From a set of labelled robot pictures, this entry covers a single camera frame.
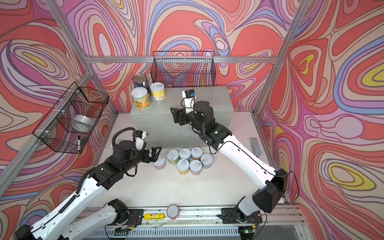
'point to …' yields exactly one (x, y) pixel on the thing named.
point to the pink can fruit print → (195, 166)
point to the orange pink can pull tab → (196, 152)
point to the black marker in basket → (79, 147)
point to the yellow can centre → (183, 166)
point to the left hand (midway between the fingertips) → (155, 146)
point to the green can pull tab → (173, 156)
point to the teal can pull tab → (184, 153)
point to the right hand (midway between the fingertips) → (179, 110)
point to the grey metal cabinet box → (164, 133)
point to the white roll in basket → (81, 123)
